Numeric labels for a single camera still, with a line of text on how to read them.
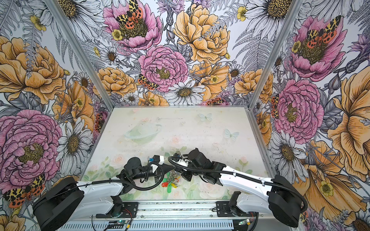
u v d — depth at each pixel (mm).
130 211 735
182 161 647
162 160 658
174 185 812
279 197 410
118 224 711
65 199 453
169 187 809
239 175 505
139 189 526
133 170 625
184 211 759
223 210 738
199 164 604
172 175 812
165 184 828
